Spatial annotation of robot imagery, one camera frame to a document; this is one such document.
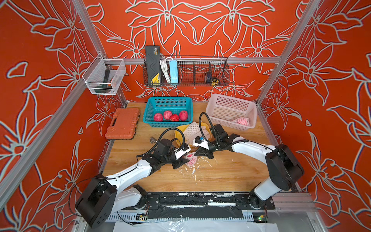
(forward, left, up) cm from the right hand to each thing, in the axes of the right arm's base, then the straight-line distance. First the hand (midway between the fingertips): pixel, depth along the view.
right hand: (239, 129), depth 80 cm
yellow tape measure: (+32, +12, +9) cm, 36 cm away
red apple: (+21, +33, -12) cm, 41 cm away
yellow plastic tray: (+8, +36, -19) cm, 41 cm away
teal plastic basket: (+31, +56, -15) cm, 66 cm away
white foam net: (+6, +27, -10) cm, 29 cm away
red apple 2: (+21, +45, -12) cm, 51 cm away
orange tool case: (+13, +76, -13) cm, 78 cm away
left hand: (-8, +17, -15) cm, 24 cm away
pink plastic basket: (+27, -5, -17) cm, 33 cm away
